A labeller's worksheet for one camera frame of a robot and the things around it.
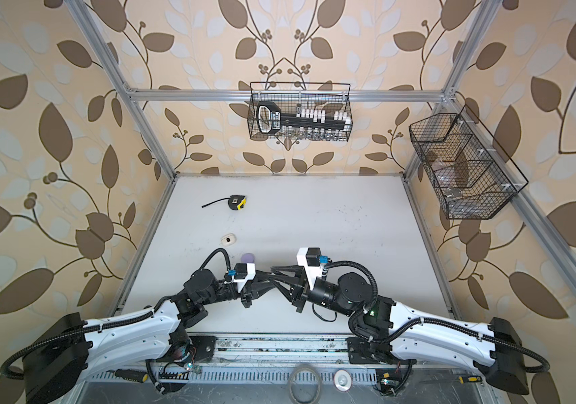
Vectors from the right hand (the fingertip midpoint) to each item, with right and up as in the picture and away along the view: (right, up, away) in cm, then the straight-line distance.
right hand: (270, 274), depth 59 cm
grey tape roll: (+9, -32, +15) cm, 36 cm away
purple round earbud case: (-12, -4, +34) cm, 36 cm away
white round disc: (+19, -33, +10) cm, 39 cm away
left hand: (0, -3, +9) cm, 9 cm away
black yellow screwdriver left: (-39, -31, +10) cm, 51 cm away
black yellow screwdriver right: (+55, -32, +10) cm, 65 cm away
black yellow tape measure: (-21, +17, +49) cm, 56 cm away
